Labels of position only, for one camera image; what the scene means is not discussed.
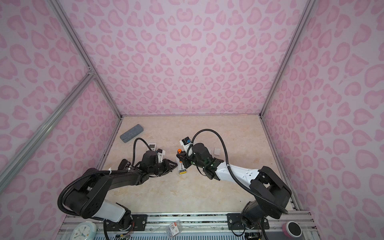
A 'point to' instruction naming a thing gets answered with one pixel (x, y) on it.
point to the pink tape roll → (291, 229)
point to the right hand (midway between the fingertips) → (179, 153)
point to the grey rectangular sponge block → (131, 133)
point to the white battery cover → (217, 151)
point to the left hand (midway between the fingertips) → (178, 163)
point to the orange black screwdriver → (179, 150)
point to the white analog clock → (86, 230)
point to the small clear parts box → (174, 228)
